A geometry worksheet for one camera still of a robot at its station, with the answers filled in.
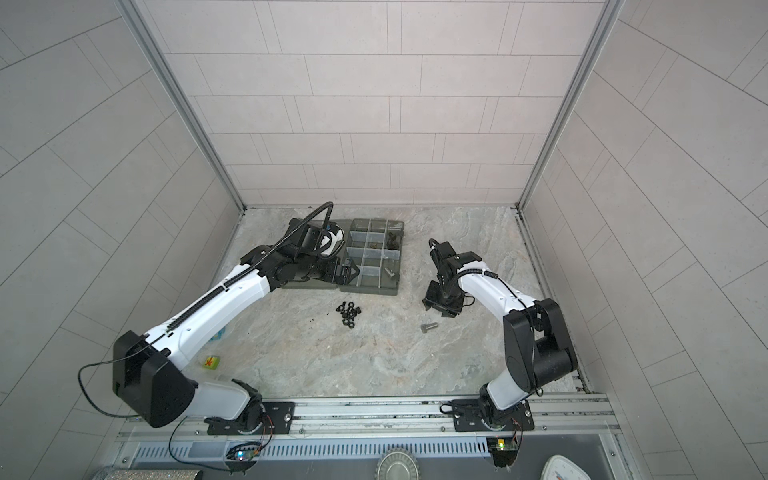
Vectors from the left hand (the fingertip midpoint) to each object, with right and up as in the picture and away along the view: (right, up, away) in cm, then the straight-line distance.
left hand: (353, 265), depth 78 cm
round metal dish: (+12, -43, -12) cm, 46 cm away
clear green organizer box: (+3, +3, +24) cm, 25 cm away
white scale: (+46, -42, -15) cm, 64 cm away
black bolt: (+10, +4, +27) cm, 29 cm away
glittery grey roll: (-38, -41, -17) cm, 59 cm away
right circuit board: (+36, -41, -10) cm, 56 cm away
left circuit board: (-22, -39, -14) cm, 47 cm away
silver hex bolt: (+20, -19, +7) cm, 28 cm away
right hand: (+21, -13, +7) cm, 26 cm away
